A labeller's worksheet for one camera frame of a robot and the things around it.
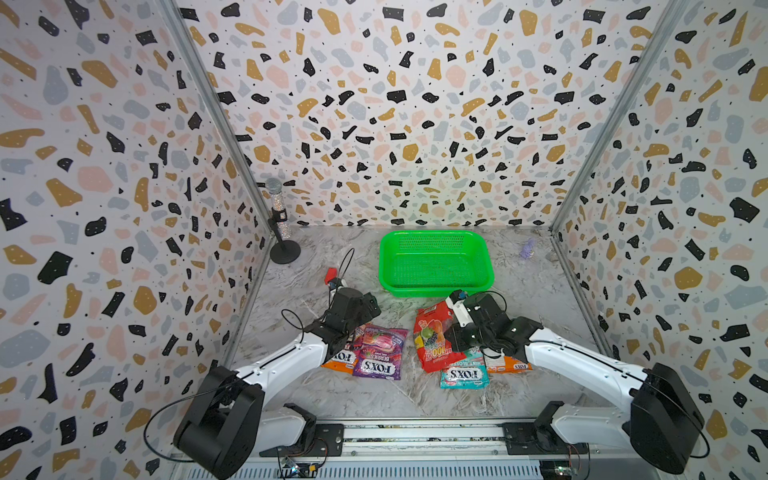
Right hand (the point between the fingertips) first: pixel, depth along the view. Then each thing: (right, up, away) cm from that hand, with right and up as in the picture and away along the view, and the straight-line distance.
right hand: (444, 334), depth 82 cm
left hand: (-21, +8, +6) cm, 24 cm away
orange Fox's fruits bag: (-29, -9, +3) cm, 30 cm away
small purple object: (+35, +23, +28) cm, 50 cm away
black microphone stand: (-55, +23, +30) cm, 67 cm away
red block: (-37, +15, +24) cm, 47 cm away
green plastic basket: (0, +19, +30) cm, 35 cm away
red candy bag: (-3, +2, +5) cm, 6 cm away
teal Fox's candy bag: (+7, -11, +1) cm, 13 cm away
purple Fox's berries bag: (-18, -6, +5) cm, 20 cm away
